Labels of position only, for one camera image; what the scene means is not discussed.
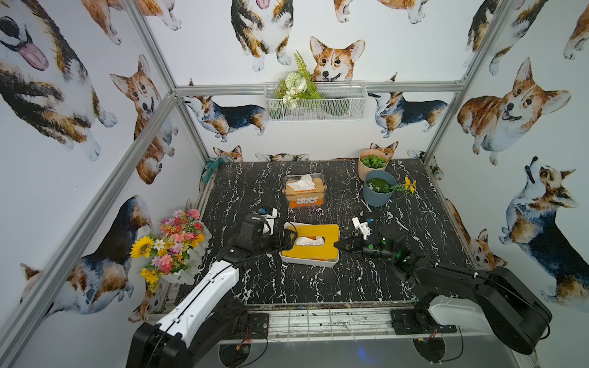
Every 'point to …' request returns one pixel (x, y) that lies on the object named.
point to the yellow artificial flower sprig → (406, 187)
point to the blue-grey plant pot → (376, 188)
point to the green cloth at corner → (211, 164)
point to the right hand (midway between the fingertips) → (338, 238)
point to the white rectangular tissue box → (330, 231)
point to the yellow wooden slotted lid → (326, 252)
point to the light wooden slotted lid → (319, 185)
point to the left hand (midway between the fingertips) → (287, 228)
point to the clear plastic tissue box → (298, 202)
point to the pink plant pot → (371, 160)
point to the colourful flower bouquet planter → (175, 254)
